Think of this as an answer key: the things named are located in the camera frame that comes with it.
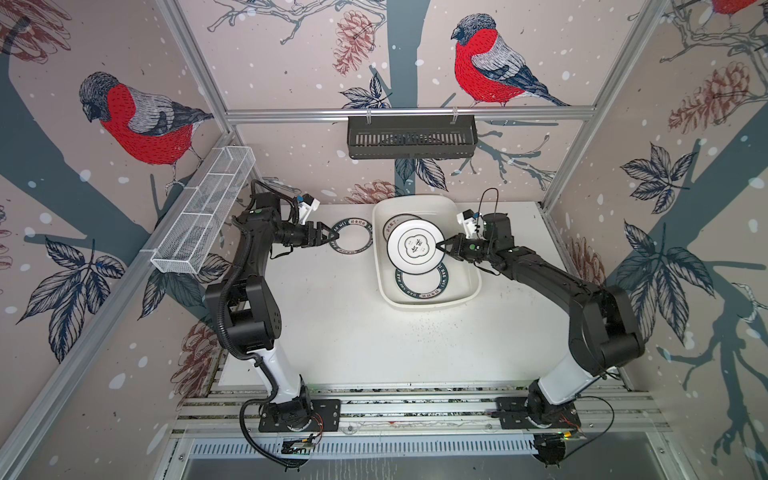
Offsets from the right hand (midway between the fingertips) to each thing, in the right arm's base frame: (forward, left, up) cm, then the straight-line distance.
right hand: (436, 248), depth 87 cm
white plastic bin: (-1, -10, -17) cm, 20 cm away
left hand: (-1, +31, +6) cm, 32 cm away
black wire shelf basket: (+40, +8, +12) cm, 43 cm away
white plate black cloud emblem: (+1, +7, -1) cm, 7 cm away
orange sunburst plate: (+23, +15, -13) cm, 30 cm away
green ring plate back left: (+18, +29, -16) cm, 38 cm away
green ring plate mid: (-5, +4, -14) cm, 15 cm away
